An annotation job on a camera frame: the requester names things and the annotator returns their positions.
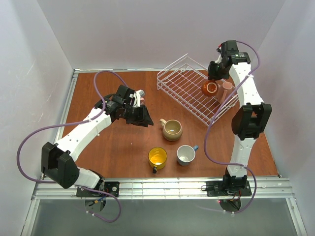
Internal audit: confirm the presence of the dark brown glazed mug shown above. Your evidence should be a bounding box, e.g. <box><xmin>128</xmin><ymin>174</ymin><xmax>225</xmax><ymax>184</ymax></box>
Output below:
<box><xmin>201</xmin><ymin>80</ymin><xmax>219</xmax><ymax>97</ymax></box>

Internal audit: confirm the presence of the pink floral mug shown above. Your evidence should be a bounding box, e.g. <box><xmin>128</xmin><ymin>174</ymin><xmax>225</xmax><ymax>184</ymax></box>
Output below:
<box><xmin>220</xmin><ymin>81</ymin><xmax>233</xmax><ymax>104</ymax></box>

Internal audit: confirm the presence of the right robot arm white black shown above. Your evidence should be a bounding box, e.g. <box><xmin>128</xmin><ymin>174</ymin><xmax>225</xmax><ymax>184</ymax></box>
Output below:
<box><xmin>206</xmin><ymin>40</ymin><xmax>272</xmax><ymax>197</ymax></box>

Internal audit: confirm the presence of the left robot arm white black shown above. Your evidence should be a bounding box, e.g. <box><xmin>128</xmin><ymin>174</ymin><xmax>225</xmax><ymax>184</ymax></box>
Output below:
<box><xmin>41</xmin><ymin>85</ymin><xmax>154</xmax><ymax>189</ymax></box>

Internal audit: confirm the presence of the beige round ceramic mug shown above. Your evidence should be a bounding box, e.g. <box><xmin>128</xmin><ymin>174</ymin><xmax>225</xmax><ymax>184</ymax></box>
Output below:
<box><xmin>159</xmin><ymin>118</ymin><xmax>183</xmax><ymax>142</ymax></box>

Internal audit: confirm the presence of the white faceted mug pink handle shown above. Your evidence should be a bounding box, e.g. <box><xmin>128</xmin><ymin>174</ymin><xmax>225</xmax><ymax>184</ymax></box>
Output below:
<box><xmin>135</xmin><ymin>89</ymin><xmax>145</xmax><ymax>106</ymax></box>

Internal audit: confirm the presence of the white wire dish rack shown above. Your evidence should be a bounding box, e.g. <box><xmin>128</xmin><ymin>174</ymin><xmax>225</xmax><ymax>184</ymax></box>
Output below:
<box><xmin>157</xmin><ymin>54</ymin><xmax>238</xmax><ymax>126</ymax></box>

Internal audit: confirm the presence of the yellow enamel mug black handle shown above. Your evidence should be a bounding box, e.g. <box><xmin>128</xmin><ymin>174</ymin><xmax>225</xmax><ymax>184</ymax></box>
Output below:
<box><xmin>148</xmin><ymin>147</ymin><xmax>168</xmax><ymax>175</ymax></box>

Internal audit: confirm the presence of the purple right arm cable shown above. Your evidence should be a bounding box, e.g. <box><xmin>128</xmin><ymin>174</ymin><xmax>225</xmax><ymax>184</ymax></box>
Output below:
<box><xmin>201</xmin><ymin>41</ymin><xmax>261</xmax><ymax>214</ymax></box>

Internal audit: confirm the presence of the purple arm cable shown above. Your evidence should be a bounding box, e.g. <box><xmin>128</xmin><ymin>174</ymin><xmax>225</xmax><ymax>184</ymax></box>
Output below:
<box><xmin>16</xmin><ymin>71</ymin><xmax>131</xmax><ymax>223</ymax></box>
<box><xmin>201</xmin><ymin>41</ymin><xmax>261</xmax><ymax>214</ymax></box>

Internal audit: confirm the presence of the white mug blue handle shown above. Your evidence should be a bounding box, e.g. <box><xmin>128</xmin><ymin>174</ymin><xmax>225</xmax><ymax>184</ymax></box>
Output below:
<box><xmin>176</xmin><ymin>145</ymin><xmax>199</xmax><ymax>166</ymax></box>

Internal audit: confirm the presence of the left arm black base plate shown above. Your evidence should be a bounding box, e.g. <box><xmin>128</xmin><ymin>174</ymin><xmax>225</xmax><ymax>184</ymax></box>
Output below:
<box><xmin>76</xmin><ymin>181</ymin><xmax>120</xmax><ymax>198</ymax></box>

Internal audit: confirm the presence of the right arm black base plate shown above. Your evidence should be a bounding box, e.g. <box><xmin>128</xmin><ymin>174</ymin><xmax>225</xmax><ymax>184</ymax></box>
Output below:
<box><xmin>200</xmin><ymin>180</ymin><xmax>252</xmax><ymax>197</ymax></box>

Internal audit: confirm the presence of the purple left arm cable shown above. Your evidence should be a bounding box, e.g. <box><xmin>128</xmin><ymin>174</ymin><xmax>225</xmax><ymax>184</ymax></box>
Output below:
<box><xmin>16</xmin><ymin>71</ymin><xmax>131</xmax><ymax>223</ymax></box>

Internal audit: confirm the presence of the aluminium frame rail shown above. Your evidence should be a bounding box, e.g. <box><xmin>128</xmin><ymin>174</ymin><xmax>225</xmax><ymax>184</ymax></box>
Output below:
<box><xmin>32</xmin><ymin>176</ymin><xmax>295</xmax><ymax>200</ymax></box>

